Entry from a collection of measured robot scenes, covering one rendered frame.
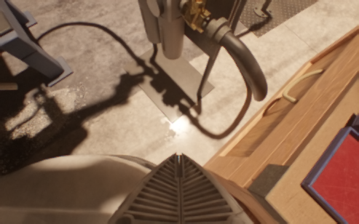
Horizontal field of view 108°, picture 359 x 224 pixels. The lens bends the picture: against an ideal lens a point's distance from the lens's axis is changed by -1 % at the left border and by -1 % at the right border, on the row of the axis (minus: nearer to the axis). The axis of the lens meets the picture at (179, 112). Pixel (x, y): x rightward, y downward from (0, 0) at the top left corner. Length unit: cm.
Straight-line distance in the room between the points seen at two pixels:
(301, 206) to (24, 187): 47
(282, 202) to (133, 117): 63
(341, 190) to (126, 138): 66
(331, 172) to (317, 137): 5
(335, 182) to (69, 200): 42
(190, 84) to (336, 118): 58
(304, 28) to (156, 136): 118
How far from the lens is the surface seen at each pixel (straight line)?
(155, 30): 53
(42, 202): 40
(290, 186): 24
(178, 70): 78
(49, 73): 97
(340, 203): 28
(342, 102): 32
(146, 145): 67
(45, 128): 91
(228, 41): 31
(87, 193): 35
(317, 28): 139
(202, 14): 35
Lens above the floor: 65
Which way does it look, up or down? 73 degrees down
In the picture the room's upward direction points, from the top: 4 degrees clockwise
